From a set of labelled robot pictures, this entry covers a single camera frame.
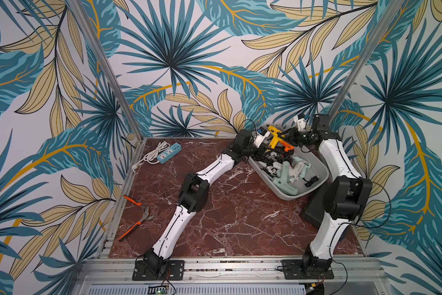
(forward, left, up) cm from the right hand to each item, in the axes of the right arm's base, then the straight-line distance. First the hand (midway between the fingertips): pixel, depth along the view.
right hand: (282, 135), depth 89 cm
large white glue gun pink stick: (-11, -8, -17) cm, 21 cm away
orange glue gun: (-7, -1, 0) cm, 7 cm away
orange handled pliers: (-30, +66, -22) cm, 76 cm away
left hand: (-4, +4, -6) cm, 8 cm away
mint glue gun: (-17, 0, -16) cm, 23 cm away
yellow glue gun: (-1, +3, -1) cm, 3 cm away
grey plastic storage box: (-8, -21, -21) cm, 31 cm away
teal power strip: (+10, +58, -20) cm, 62 cm away
